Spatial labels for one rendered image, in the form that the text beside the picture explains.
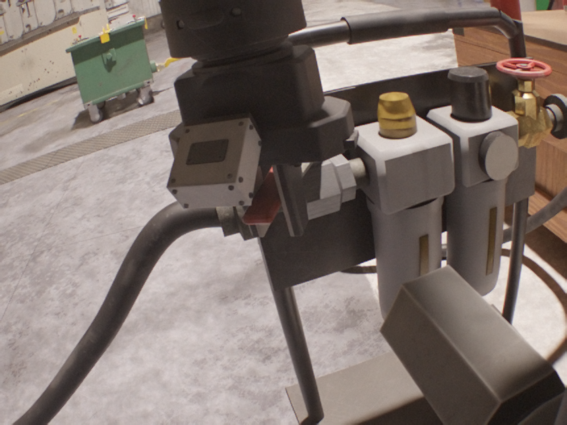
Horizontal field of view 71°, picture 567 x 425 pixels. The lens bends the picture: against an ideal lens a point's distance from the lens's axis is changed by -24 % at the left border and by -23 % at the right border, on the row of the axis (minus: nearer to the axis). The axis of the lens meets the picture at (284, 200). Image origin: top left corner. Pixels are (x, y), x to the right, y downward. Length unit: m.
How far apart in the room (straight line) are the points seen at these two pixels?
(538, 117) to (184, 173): 0.41
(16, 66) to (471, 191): 5.82
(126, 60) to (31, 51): 3.14
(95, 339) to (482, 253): 0.43
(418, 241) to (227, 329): 0.58
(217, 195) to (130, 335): 0.81
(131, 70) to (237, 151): 2.66
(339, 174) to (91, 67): 2.56
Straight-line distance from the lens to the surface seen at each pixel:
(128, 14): 9.16
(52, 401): 0.56
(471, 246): 0.55
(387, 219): 0.47
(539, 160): 1.08
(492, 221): 0.53
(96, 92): 2.95
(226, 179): 0.26
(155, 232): 0.44
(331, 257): 0.55
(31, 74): 5.96
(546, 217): 0.96
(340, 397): 0.79
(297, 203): 0.33
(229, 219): 0.43
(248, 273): 1.12
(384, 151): 0.43
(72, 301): 1.27
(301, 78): 0.28
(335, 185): 0.44
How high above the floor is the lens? 0.63
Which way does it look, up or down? 27 degrees down
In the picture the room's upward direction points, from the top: 12 degrees counter-clockwise
